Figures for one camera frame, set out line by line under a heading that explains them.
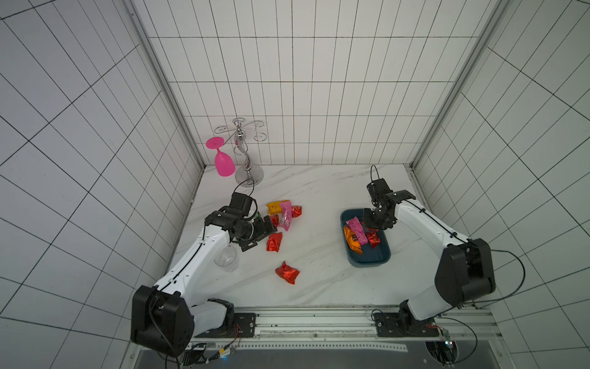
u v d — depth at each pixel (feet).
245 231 2.16
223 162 3.14
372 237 2.94
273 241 2.95
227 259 2.87
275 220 3.14
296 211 3.24
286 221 3.11
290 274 2.67
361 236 2.96
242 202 2.09
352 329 2.39
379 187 2.29
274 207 3.29
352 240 2.90
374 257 2.88
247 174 3.73
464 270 1.47
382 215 2.14
